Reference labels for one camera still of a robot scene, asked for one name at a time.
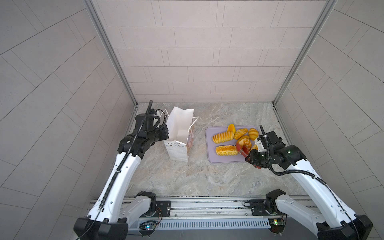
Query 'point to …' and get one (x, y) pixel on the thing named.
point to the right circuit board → (276, 225)
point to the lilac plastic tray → (210, 146)
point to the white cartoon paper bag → (180, 124)
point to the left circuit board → (147, 226)
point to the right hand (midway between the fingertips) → (246, 160)
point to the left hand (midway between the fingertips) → (172, 127)
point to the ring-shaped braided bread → (244, 140)
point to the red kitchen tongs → (245, 151)
